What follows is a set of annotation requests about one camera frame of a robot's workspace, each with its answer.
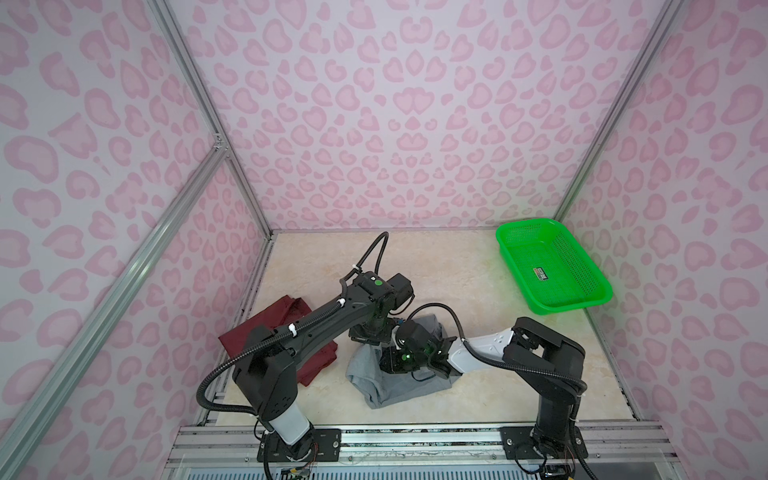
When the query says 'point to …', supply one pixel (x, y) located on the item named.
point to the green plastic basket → (554, 273)
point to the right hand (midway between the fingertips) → (378, 364)
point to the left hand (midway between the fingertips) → (375, 337)
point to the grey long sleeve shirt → (383, 388)
